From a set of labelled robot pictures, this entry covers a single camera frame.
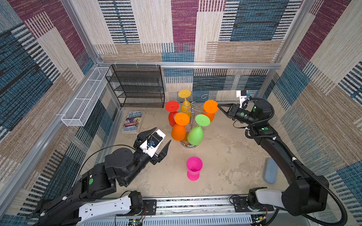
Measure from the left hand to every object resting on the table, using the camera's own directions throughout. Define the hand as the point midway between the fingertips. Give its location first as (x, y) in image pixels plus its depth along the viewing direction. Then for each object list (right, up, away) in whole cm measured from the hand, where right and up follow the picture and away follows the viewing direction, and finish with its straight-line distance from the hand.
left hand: (161, 134), depth 54 cm
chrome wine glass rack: (+13, +11, +20) cm, 27 cm away
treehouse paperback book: (-30, +3, +53) cm, 61 cm away
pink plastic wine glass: (+14, -20, +25) cm, 35 cm away
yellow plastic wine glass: (+10, +13, +27) cm, 31 cm away
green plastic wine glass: (+15, -3, +19) cm, 24 cm away
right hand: (+26, +11, +17) cm, 33 cm away
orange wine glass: (+22, +11, +17) cm, 30 cm away
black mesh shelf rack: (-26, +31, +55) cm, 68 cm away
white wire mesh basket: (-59, +10, +38) cm, 71 cm away
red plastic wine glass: (+3, +12, +21) cm, 25 cm away
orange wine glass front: (+6, 0, +21) cm, 22 cm away
